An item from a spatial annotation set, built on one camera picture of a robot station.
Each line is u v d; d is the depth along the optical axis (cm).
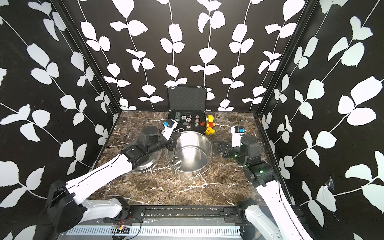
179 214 75
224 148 62
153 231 70
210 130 107
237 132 60
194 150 92
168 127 63
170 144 66
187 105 114
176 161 86
